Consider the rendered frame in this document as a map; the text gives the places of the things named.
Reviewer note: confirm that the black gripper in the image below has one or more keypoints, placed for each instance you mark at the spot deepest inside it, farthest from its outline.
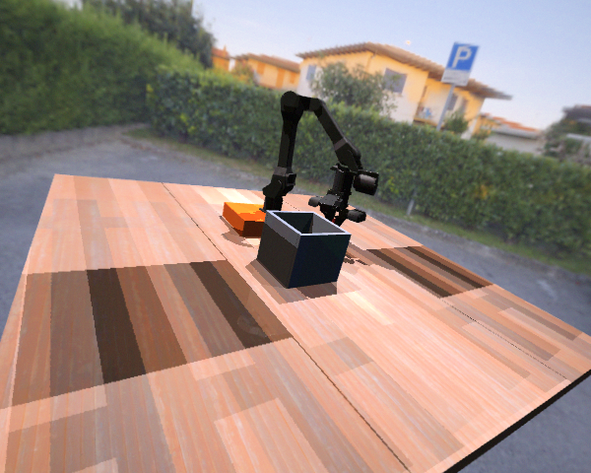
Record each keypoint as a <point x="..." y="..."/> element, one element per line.
<point x="354" y="215"/>

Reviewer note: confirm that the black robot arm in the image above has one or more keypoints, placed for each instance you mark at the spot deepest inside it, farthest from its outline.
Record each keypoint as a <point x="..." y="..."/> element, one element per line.
<point x="283" y="179"/>

